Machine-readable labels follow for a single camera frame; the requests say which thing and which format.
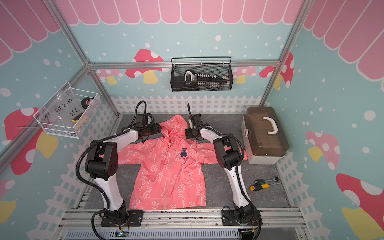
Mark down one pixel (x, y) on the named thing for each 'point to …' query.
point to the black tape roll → (86, 101)
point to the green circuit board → (118, 233)
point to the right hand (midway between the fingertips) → (190, 132)
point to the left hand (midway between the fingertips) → (157, 129)
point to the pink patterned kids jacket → (170, 170)
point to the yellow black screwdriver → (263, 186)
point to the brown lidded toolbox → (264, 137)
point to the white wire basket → (69, 131)
